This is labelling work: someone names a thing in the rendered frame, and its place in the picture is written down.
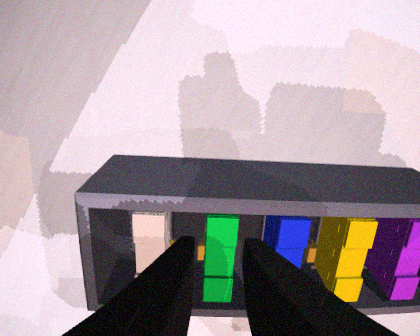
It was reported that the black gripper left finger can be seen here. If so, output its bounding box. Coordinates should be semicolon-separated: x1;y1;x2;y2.
60;235;195;336

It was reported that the blue fuse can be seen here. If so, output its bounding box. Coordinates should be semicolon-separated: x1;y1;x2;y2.
264;215;311;269

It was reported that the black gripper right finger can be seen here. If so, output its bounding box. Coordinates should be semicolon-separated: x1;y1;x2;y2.
242;238;401;336

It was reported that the green fuse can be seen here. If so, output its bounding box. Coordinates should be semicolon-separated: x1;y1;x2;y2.
202;213;239;302

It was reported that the dark grey fuse block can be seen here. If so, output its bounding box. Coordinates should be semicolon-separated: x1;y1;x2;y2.
74;154;420;318

